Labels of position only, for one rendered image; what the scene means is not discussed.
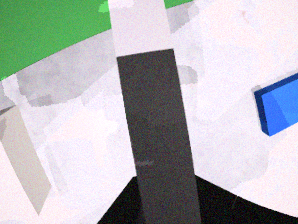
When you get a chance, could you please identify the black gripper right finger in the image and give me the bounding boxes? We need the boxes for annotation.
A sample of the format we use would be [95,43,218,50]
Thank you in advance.
[194,175,298,224]

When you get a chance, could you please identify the green flat mat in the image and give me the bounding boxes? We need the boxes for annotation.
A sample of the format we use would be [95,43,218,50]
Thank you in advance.
[0,0,112,81]

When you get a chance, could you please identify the white cube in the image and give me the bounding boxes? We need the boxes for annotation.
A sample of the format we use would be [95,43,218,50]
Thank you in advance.
[0,105,52,221]

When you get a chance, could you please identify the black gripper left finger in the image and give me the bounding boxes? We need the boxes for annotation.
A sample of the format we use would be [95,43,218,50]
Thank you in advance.
[97,176,146,224]

